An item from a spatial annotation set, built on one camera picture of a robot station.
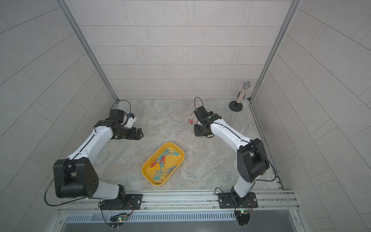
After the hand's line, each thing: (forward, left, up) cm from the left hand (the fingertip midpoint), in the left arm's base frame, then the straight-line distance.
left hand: (138, 132), depth 87 cm
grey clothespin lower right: (-20, -21, -8) cm, 30 cm away
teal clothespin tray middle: (-17, -15, -8) cm, 24 cm away
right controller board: (-41, -58, -9) cm, 71 cm away
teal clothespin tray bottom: (-24, -14, -7) cm, 29 cm away
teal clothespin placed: (-13, -14, -8) cm, 20 cm away
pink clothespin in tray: (-16, -11, -8) cm, 21 cm away
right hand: (0, -36, 0) cm, 36 cm away
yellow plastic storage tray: (-13, -20, -11) cm, 26 cm away
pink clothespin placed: (-13, -16, -8) cm, 22 cm away
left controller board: (-42, +1, -8) cm, 43 cm away
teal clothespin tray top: (-9, -18, -8) cm, 21 cm away
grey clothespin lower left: (-21, -15, -8) cm, 27 cm away
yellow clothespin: (-19, -12, -8) cm, 24 cm away
